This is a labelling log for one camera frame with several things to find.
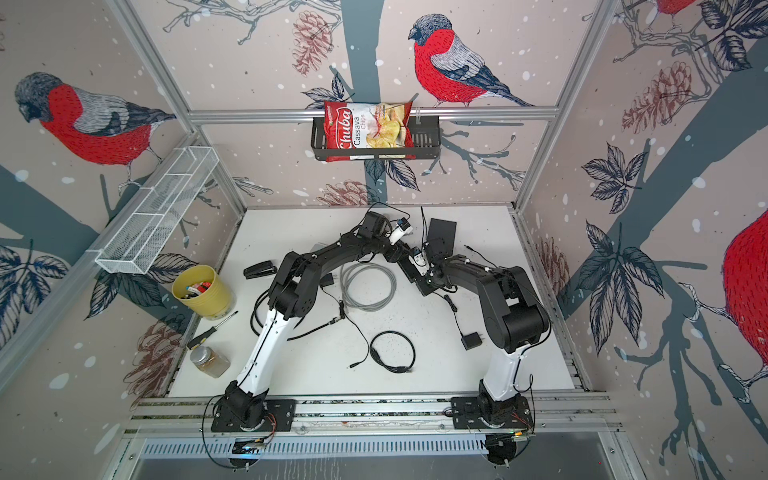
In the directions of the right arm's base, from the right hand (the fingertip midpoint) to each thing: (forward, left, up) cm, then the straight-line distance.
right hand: (422, 286), depth 98 cm
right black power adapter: (-18, -14, 0) cm, 23 cm away
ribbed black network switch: (+3, +4, +7) cm, 8 cm away
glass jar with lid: (-30, +55, +9) cm, 63 cm away
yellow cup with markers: (-12, +64, +15) cm, 67 cm away
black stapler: (+2, +55, +4) cm, 55 cm away
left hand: (+11, +5, +5) cm, 13 cm away
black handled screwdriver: (-22, +65, +4) cm, 69 cm away
